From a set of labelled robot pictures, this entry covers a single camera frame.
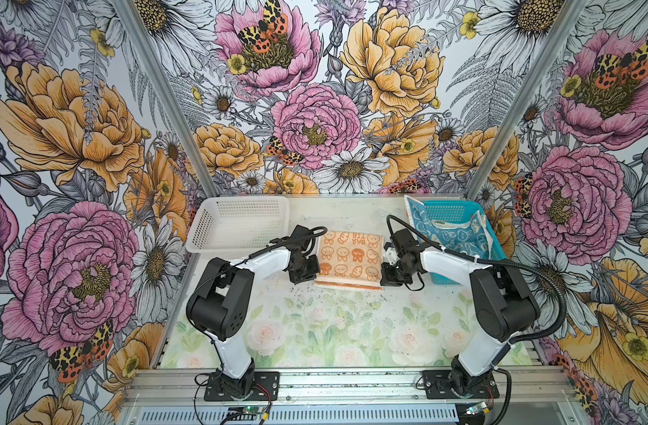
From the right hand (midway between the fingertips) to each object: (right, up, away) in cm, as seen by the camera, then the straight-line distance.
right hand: (384, 288), depth 91 cm
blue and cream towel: (+36, +17, +14) cm, 42 cm away
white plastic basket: (-57, +21, +21) cm, 64 cm away
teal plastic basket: (+34, +27, +18) cm, 47 cm away
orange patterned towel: (-11, +8, +9) cm, 16 cm away
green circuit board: (-40, -27, -19) cm, 52 cm away
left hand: (-24, +2, +1) cm, 24 cm away
